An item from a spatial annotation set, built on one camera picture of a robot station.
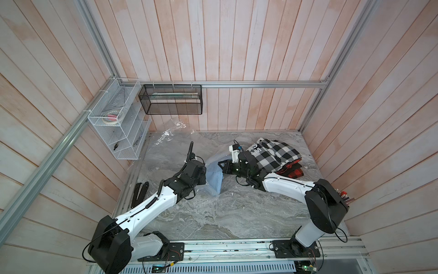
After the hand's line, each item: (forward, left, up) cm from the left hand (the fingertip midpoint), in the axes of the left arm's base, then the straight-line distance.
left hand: (200, 175), depth 84 cm
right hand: (+5, -9, +3) cm, 10 cm away
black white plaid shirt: (+14, -39, -2) cm, 42 cm away
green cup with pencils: (-14, -61, +8) cm, 63 cm away
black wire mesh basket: (+48, +20, +11) cm, 53 cm away
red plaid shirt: (+7, -51, -7) cm, 52 cm away
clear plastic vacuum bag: (+27, +25, -15) cm, 39 cm away
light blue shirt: (+1, -7, -1) cm, 8 cm away
